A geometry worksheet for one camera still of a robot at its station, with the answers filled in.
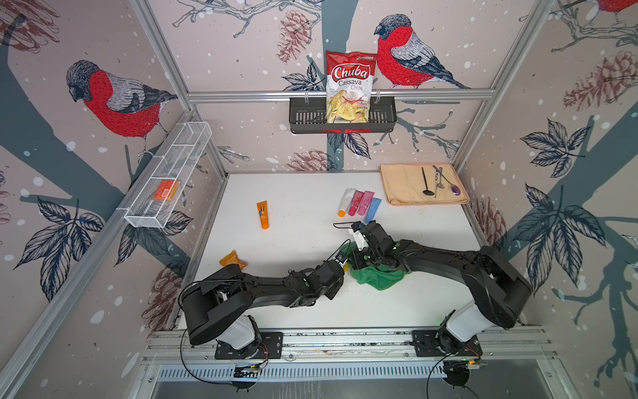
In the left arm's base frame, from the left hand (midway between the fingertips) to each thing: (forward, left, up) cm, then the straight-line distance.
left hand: (339, 273), depth 87 cm
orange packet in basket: (+13, +52, +31) cm, 62 cm away
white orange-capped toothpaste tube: (+34, -4, -2) cm, 35 cm away
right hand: (+5, -2, +2) cm, 6 cm away
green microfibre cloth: (-1, -15, 0) cm, 15 cm away
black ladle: (+40, -42, -2) cm, 59 cm away
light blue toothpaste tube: (+30, -16, -1) cm, 33 cm away
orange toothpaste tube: (+26, +32, -1) cm, 41 cm away
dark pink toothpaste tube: (+35, -9, -2) cm, 36 cm away
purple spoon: (+42, -56, -1) cm, 70 cm away
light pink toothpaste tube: (+33, -13, -1) cm, 36 cm away
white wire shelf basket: (+9, +56, +29) cm, 64 cm away
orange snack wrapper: (+6, +40, -2) cm, 41 cm away
